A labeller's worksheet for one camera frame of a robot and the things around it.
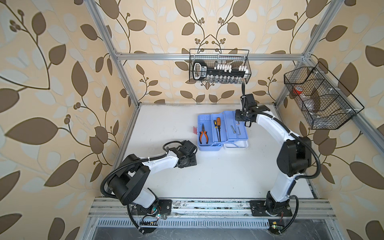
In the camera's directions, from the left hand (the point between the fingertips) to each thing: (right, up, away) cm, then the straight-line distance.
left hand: (194, 160), depth 89 cm
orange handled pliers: (+4, +14, +13) cm, 20 cm away
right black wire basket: (+65, +31, -14) cm, 74 cm away
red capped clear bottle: (+62, +42, 0) cm, 75 cm away
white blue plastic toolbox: (+20, +13, -2) cm, 24 cm away
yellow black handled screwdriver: (+14, +20, +8) cm, 26 cm away
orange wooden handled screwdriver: (+16, +22, +10) cm, 29 cm away
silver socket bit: (+24, +18, +3) cm, 30 cm away
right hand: (+28, +26, +4) cm, 39 cm away
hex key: (+28, +18, +3) cm, 33 cm away
